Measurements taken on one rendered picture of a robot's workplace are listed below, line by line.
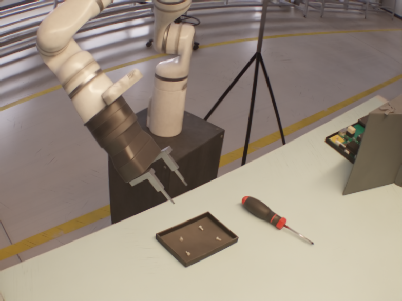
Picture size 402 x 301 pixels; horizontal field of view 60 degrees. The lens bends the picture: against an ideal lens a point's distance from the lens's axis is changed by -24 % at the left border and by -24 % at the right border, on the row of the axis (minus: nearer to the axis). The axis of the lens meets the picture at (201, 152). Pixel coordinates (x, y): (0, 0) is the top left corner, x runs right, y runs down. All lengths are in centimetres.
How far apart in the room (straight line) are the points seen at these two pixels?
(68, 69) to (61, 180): 181
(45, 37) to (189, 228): 42
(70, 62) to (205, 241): 37
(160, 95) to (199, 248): 56
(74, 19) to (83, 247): 38
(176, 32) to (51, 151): 172
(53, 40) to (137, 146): 23
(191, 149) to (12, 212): 135
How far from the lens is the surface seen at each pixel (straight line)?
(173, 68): 113
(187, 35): 109
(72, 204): 226
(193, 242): 71
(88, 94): 64
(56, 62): 70
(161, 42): 110
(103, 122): 64
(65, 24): 65
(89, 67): 65
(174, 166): 70
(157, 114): 120
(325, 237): 79
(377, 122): 83
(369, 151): 87
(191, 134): 125
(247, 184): 85
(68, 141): 274
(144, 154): 66
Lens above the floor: 152
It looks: 34 degrees down
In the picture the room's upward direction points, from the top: 8 degrees clockwise
